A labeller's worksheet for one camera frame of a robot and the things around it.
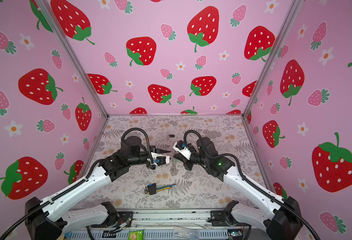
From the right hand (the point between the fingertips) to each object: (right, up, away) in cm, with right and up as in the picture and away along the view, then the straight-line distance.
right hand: (174, 154), depth 72 cm
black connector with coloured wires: (-14, -22, +12) cm, 29 cm away
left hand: (-3, +2, -3) cm, 4 cm away
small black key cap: (-4, +8, +36) cm, 37 cm away
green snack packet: (-18, -37, -3) cm, 42 cm away
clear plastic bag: (+3, -37, -2) cm, 37 cm away
